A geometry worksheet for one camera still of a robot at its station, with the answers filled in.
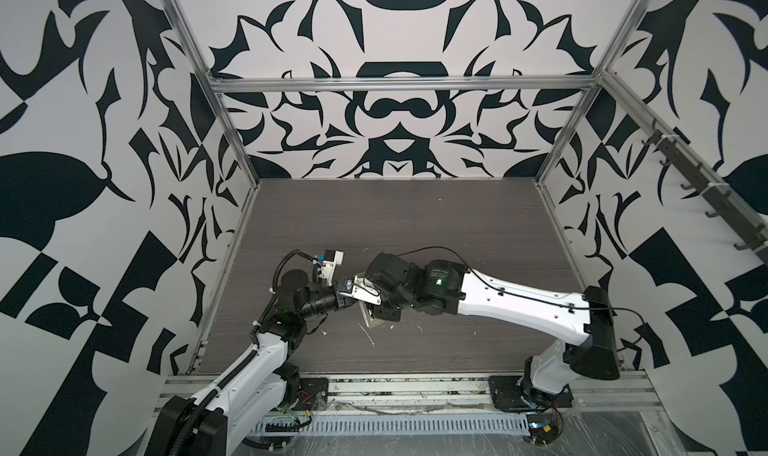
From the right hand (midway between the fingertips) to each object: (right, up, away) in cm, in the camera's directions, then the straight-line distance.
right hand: (368, 291), depth 70 cm
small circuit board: (+41, -32, +1) cm, 52 cm away
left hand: (+1, +1, +3) cm, 4 cm away
